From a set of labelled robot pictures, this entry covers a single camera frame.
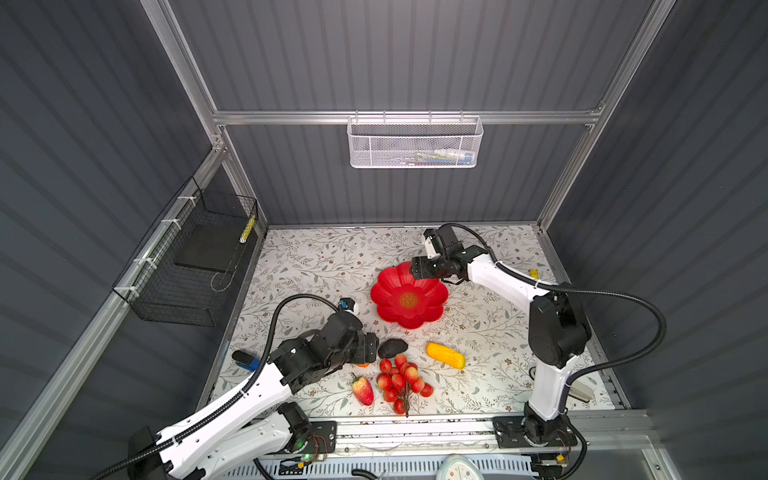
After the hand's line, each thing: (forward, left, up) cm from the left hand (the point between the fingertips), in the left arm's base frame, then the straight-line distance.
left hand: (367, 340), depth 75 cm
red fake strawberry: (-9, +2, -10) cm, 14 cm away
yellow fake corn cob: (-1, -22, -10) cm, 24 cm away
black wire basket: (+16, +45, +14) cm, 49 cm away
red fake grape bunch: (-7, -8, -8) cm, 14 cm away
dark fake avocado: (+2, -7, -10) cm, 12 cm away
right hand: (+24, -17, -2) cm, 29 cm away
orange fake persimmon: (-2, +2, -13) cm, 13 cm away
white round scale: (-27, -20, -11) cm, 35 cm away
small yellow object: (+27, -59, -12) cm, 66 cm away
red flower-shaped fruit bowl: (+19, -13, -14) cm, 27 cm away
